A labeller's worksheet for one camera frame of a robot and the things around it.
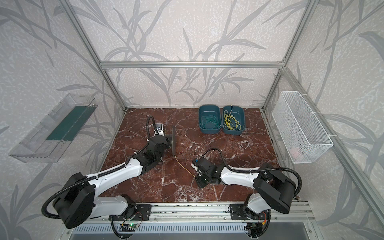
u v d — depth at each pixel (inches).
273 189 16.8
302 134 24.2
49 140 25.1
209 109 44.0
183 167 34.8
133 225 27.8
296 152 28.4
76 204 16.0
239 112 45.1
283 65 36.9
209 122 41.0
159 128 28.2
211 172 26.2
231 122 43.1
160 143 24.5
